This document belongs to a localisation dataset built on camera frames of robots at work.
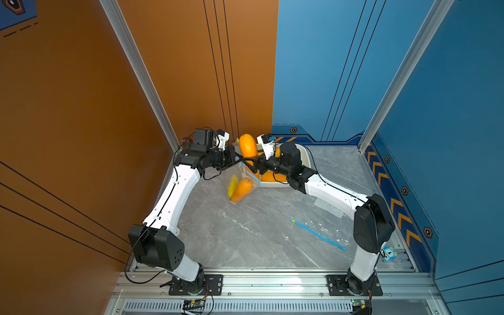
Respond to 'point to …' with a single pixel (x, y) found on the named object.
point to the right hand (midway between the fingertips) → (248, 156)
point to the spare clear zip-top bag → (327, 222)
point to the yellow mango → (233, 182)
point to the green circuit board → (191, 304)
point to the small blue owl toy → (390, 253)
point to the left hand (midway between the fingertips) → (244, 155)
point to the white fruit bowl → (306, 161)
